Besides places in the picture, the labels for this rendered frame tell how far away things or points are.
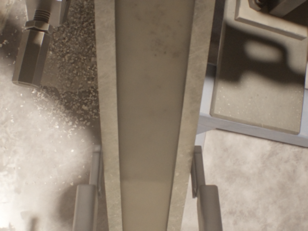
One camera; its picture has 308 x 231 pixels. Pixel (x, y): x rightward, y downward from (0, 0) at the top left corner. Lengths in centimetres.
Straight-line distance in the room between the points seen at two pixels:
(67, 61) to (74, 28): 7
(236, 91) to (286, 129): 10
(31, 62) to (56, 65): 59
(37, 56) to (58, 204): 59
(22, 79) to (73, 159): 58
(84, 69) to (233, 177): 36
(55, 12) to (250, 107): 42
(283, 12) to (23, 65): 48
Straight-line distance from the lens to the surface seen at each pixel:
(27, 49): 36
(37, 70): 36
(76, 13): 97
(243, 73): 74
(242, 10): 74
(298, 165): 106
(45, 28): 36
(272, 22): 76
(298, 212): 106
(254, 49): 75
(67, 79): 94
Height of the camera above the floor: 92
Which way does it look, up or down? 75 degrees down
